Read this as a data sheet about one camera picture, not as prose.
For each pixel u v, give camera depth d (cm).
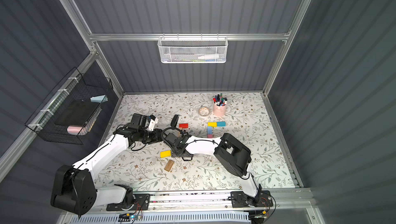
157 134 74
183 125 104
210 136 96
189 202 75
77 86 79
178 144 66
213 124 103
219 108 99
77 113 68
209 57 89
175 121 100
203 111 109
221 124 102
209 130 99
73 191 41
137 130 67
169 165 85
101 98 81
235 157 51
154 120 80
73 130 66
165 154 89
